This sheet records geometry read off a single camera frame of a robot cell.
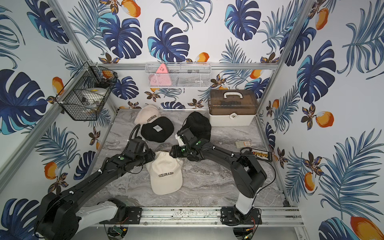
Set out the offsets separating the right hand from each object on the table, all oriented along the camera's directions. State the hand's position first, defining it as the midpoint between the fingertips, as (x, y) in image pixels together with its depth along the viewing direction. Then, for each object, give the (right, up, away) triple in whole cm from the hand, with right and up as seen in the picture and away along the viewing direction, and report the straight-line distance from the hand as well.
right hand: (173, 153), depth 86 cm
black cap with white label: (-12, +12, +15) cm, 23 cm away
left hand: (-11, +1, -2) cm, 11 cm away
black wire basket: (-46, +32, -6) cm, 57 cm away
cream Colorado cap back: (-22, +23, +22) cm, 39 cm away
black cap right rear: (+16, +16, +15) cm, 27 cm away
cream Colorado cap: (-3, -10, -4) cm, 11 cm away
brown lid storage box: (+38, +28, +17) cm, 51 cm away
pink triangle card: (-8, +44, +4) cm, 45 cm away
